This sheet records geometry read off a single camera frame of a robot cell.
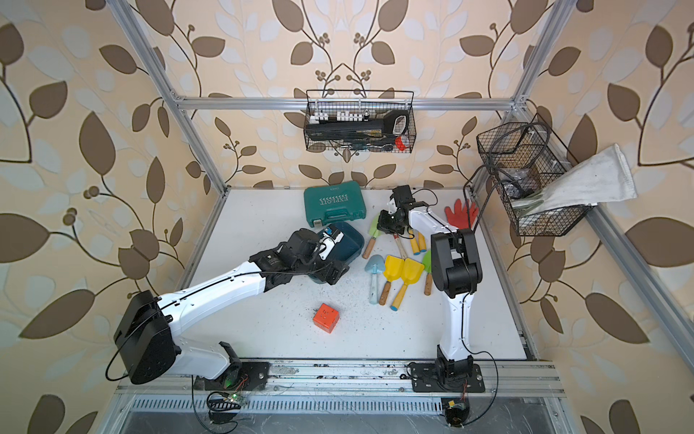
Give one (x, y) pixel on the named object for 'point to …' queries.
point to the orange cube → (326, 318)
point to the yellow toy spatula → (422, 241)
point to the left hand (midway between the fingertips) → (339, 260)
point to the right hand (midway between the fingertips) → (380, 225)
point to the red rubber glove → (463, 216)
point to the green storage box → (342, 205)
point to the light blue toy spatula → (374, 265)
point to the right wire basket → (520, 159)
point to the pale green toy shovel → (374, 233)
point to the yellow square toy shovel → (393, 269)
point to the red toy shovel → (400, 246)
